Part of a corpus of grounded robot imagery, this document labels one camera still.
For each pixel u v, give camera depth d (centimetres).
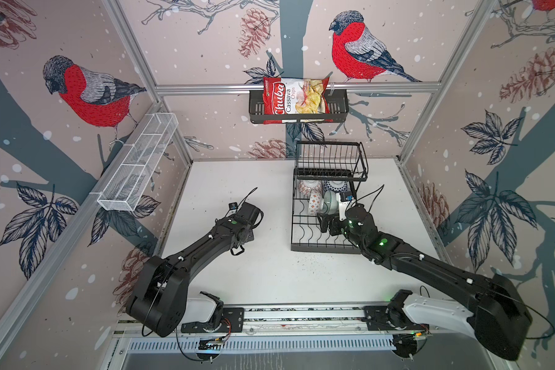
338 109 95
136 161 78
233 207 79
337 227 72
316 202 92
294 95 88
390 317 67
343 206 70
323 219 71
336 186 101
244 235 63
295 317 76
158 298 41
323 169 113
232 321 73
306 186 102
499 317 39
